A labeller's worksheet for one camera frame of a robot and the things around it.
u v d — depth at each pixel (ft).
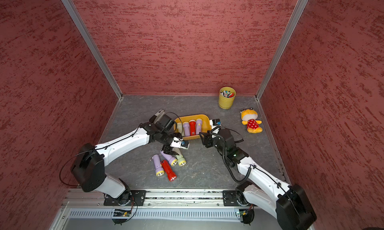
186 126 3.21
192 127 3.27
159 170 2.62
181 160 2.74
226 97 3.39
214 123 2.29
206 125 3.30
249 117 3.31
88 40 2.86
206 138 2.32
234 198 2.42
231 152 2.02
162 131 2.15
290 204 1.31
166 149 2.38
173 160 2.72
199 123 3.28
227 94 3.51
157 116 3.38
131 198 2.38
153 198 2.48
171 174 2.60
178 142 2.26
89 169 1.42
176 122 2.31
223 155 1.99
